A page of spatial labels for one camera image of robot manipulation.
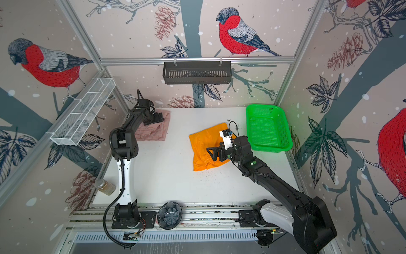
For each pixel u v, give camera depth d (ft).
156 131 3.51
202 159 2.95
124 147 2.15
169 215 2.44
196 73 3.50
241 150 1.95
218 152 2.31
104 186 2.50
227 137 2.29
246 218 2.40
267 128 3.62
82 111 2.55
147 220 2.39
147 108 3.06
